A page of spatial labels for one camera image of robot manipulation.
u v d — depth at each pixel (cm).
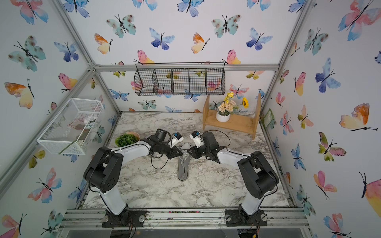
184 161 89
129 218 72
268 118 111
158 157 81
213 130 84
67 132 71
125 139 89
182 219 74
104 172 48
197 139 82
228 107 91
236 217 74
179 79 98
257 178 47
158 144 75
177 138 83
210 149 72
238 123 104
